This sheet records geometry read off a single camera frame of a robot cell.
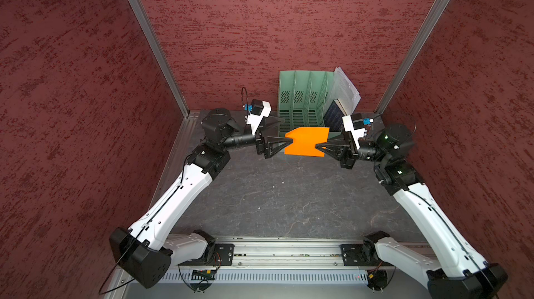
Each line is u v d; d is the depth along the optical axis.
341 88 0.99
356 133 0.50
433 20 0.83
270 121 0.63
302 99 1.18
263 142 0.53
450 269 0.39
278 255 0.76
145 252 0.37
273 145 0.53
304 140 0.55
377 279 0.71
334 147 0.54
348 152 0.53
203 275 0.72
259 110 0.49
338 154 0.55
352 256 0.74
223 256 0.74
